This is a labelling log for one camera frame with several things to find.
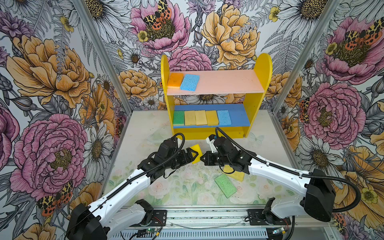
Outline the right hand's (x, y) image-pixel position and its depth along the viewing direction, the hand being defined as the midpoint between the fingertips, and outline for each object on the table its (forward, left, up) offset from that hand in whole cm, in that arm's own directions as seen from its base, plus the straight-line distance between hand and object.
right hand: (201, 163), depth 77 cm
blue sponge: (+31, -16, 0) cm, 35 cm away
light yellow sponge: (+32, -1, 0) cm, 32 cm away
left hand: (+1, +5, +1) cm, 5 cm away
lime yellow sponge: (-1, -21, -15) cm, 26 cm away
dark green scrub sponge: (+31, +13, +1) cm, 34 cm away
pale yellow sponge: (+31, +6, +1) cm, 31 cm away
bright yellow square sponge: (+7, +2, +4) cm, 8 cm away
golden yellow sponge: (+32, -8, -1) cm, 33 cm away
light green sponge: (-6, -13, -14) cm, 20 cm away
